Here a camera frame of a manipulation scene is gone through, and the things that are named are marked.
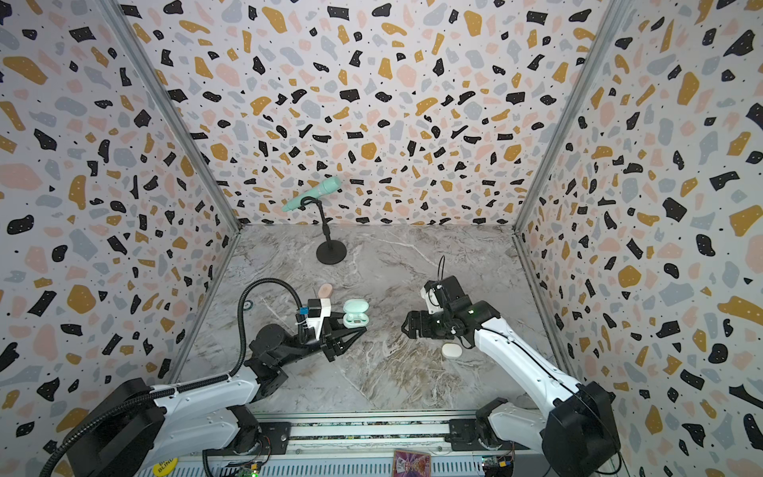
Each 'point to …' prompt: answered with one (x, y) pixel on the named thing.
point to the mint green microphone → (327, 185)
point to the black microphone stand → (332, 251)
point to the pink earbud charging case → (325, 291)
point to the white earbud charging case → (451, 351)
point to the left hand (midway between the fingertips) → (364, 321)
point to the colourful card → (411, 464)
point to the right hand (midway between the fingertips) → (413, 324)
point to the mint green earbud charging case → (356, 313)
